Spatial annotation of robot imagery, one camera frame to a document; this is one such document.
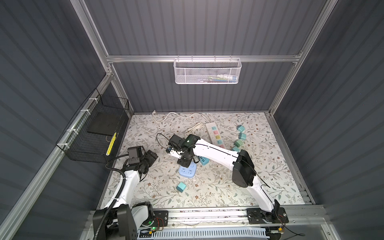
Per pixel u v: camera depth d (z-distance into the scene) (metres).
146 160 0.75
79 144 0.67
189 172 0.87
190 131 1.05
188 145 0.61
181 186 0.82
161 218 0.72
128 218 0.43
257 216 0.72
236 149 0.99
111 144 0.69
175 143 0.68
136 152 0.66
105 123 0.75
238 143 1.00
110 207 0.41
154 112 1.23
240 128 1.08
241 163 0.60
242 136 1.05
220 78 0.92
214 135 1.05
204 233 0.77
